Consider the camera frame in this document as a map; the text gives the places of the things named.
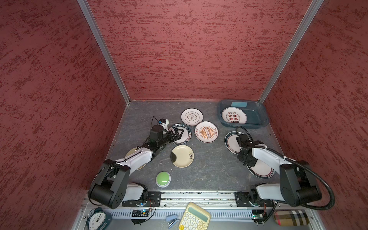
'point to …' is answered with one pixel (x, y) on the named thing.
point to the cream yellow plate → (182, 156)
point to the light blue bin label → (244, 104)
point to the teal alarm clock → (97, 219)
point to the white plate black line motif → (191, 116)
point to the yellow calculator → (195, 218)
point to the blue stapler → (172, 219)
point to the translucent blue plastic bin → (251, 114)
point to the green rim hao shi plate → (186, 135)
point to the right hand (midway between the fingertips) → (243, 163)
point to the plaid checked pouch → (291, 217)
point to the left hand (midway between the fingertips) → (179, 134)
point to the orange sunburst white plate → (206, 132)
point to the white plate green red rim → (231, 142)
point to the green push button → (163, 179)
